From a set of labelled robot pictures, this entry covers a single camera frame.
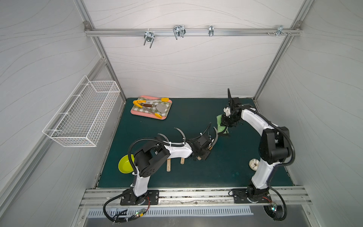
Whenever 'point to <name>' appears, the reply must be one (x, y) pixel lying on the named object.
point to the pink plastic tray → (151, 115)
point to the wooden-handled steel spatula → (161, 108)
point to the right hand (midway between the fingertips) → (222, 123)
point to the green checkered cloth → (153, 109)
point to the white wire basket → (81, 120)
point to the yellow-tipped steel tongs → (163, 99)
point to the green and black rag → (221, 130)
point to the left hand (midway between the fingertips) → (208, 153)
